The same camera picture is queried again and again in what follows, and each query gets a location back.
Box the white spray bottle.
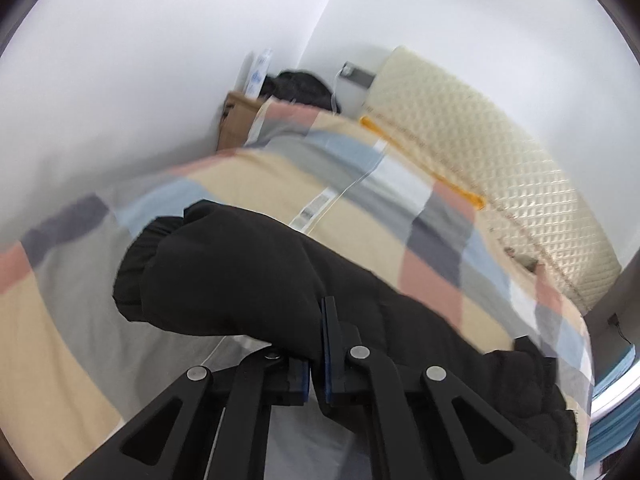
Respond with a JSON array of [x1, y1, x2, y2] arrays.
[[244, 49, 272, 100]]

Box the black clothes on nightstand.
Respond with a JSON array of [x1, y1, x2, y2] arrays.
[[258, 70, 342, 114]]

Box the wall power socket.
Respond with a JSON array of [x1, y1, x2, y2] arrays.
[[338, 62, 375, 89]]

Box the black puffer jacket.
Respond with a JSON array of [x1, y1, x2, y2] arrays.
[[113, 200, 577, 466]]

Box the yellow cloth at headboard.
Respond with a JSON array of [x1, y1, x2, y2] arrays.
[[358, 115, 487, 210]]

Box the cream quilted headboard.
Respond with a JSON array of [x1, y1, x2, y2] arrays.
[[361, 47, 622, 313]]

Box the plaid patchwork bed quilt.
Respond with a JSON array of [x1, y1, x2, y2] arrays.
[[1, 103, 593, 479]]

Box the floral pillow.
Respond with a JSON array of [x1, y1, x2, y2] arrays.
[[503, 246, 546, 274]]

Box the wooden nightstand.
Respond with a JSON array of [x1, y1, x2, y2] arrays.
[[217, 91, 264, 151]]

